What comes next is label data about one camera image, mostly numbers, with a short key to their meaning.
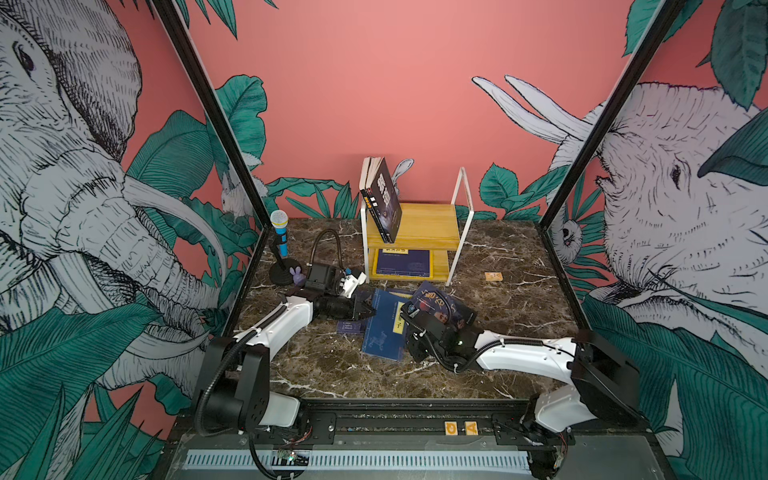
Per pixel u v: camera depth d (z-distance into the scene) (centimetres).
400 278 100
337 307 73
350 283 79
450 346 62
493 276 104
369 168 78
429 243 88
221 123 90
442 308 94
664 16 70
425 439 73
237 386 42
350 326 90
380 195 80
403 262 102
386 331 84
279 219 88
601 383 43
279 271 103
